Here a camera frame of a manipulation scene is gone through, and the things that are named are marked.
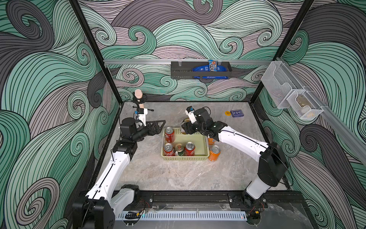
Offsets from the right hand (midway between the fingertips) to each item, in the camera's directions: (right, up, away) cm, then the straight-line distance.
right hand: (188, 123), depth 85 cm
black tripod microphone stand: (-31, +14, +6) cm, 35 cm away
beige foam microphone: (-31, +18, +3) cm, 36 cm away
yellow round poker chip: (+34, +6, +29) cm, 45 cm away
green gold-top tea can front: (-6, -15, -4) cm, 17 cm away
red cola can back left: (-12, -8, +3) cm, 14 cm away
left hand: (-16, +2, -10) cm, 19 cm away
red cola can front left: (-12, -16, -3) cm, 20 cm away
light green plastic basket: (+9, -14, +10) cm, 19 cm away
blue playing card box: (+40, +6, +26) cm, 48 cm away
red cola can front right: (+1, -15, -3) cm, 15 cm away
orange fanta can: (+16, -16, -3) cm, 23 cm away
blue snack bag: (+12, +36, +8) cm, 39 cm away
